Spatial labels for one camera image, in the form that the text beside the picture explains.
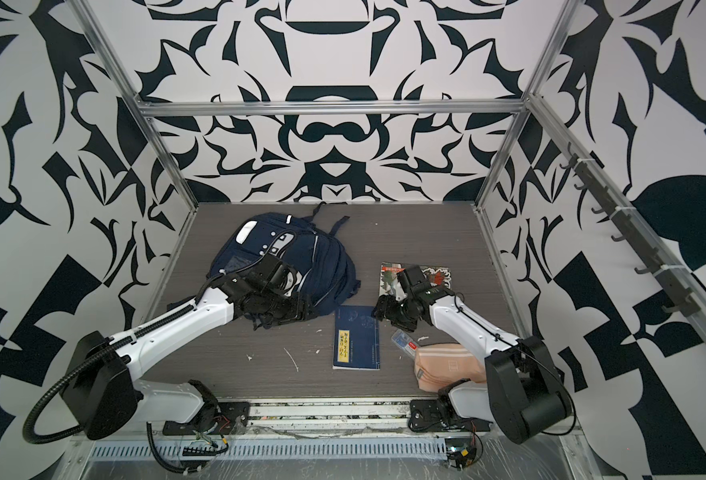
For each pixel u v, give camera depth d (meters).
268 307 0.67
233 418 0.73
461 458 0.71
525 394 0.42
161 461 0.68
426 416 0.74
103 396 0.40
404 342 0.86
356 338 0.87
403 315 0.74
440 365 0.81
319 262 0.94
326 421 0.75
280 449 0.65
